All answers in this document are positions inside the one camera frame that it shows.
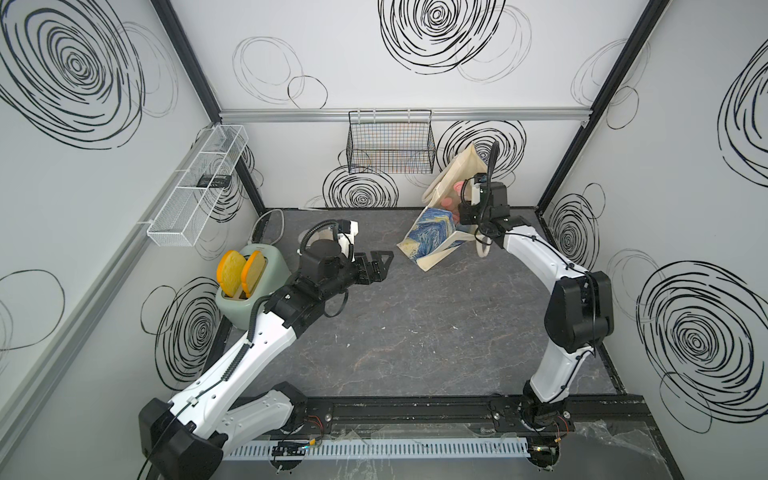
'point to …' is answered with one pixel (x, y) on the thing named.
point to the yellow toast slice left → (230, 270)
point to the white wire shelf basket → (183, 212)
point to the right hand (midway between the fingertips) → (468, 203)
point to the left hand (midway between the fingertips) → (380, 255)
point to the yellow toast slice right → (252, 272)
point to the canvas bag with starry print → (433, 231)
